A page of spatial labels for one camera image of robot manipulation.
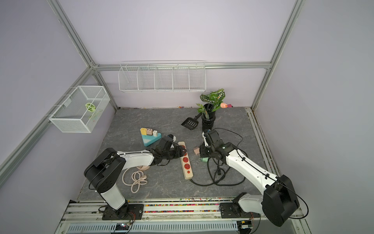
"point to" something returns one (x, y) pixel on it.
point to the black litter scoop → (190, 123)
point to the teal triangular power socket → (148, 139)
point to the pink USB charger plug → (196, 150)
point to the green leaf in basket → (91, 108)
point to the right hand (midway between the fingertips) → (201, 149)
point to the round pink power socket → (143, 167)
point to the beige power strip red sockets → (185, 163)
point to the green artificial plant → (212, 102)
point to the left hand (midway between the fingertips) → (183, 152)
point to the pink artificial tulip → (223, 105)
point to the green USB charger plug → (204, 159)
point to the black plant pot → (208, 124)
